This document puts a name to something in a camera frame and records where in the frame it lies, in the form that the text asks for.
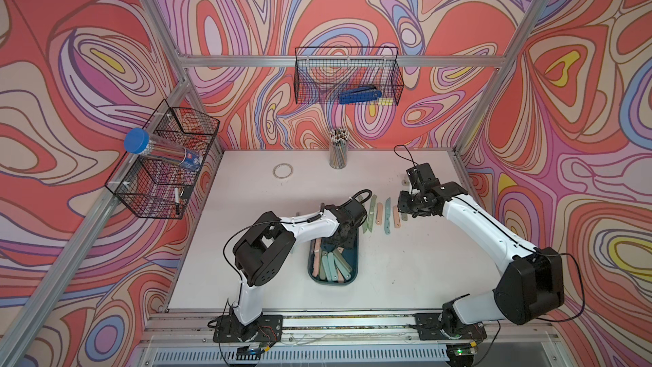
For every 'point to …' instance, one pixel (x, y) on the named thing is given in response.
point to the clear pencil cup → (339, 154)
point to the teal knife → (387, 216)
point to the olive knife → (404, 217)
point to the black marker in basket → (177, 200)
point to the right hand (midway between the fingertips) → (405, 211)
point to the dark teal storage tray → (333, 268)
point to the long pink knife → (317, 256)
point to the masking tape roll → (283, 171)
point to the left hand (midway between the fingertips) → (348, 244)
